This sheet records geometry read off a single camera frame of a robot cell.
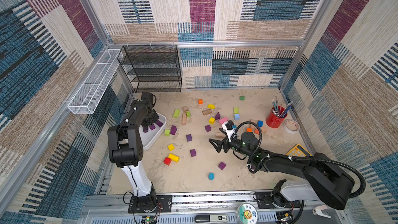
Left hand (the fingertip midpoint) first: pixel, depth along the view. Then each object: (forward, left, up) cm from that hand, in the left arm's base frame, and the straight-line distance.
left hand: (152, 121), depth 95 cm
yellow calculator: (-18, -84, -5) cm, 86 cm away
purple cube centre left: (-8, -22, -5) cm, 24 cm away
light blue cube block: (+5, -52, -4) cm, 53 cm away
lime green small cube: (-5, -9, -5) cm, 11 cm away
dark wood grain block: (+12, -34, -7) cm, 36 cm away
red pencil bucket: (-2, -72, +7) cm, 72 cm away
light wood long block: (+6, -18, -6) cm, 20 cm away
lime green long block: (+10, -13, -5) cm, 17 cm away
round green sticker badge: (-47, -48, +1) cm, 67 cm away
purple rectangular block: (-4, -1, 0) cm, 4 cm away
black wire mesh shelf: (+36, +4, +12) cm, 38 cm away
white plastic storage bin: (-8, +3, -5) cm, 10 cm away
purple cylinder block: (-3, +5, -4) cm, 7 cm away
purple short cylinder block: (+1, -3, -4) cm, 5 cm away
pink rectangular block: (+4, -44, -6) cm, 44 cm away
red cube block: (-22, -11, -5) cm, 25 cm away
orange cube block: (+21, -29, -7) cm, 37 cm away
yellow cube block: (+2, -36, -3) cm, 36 cm away
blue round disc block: (-30, -34, -7) cm, 46 cm away
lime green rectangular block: (+13, -54, -6) cm, 56 cm away
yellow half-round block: (+16, -37, -6) cm, 41 cm away
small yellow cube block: (-14, -12, -7) cm, 19 cm away
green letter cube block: (+9, -21, -5) cm, 23 cm away
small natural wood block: (+13, -19, -5) cm, 23 cm away
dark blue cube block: (+1, -67, -5) cm, 67 cm away
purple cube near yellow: (-18, -25, -5) cm, 31 cm away
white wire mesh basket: (-7, +22, +27) cm, 36 cm away
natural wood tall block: (-2, -70, -7) cm, 70 cm away
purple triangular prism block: (+6, -40, -5) cm, 41 cm away
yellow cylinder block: (-20, -14, -6) cm, 26 cm away
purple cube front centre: (-25, -40, -5) cm, 48 cm away
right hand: (-14, -37, +6) cm, 40 cm away
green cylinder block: (+23, -60, -6) cm, 65 cm away
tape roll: (-2, -86, -6) cm, 87 cm away
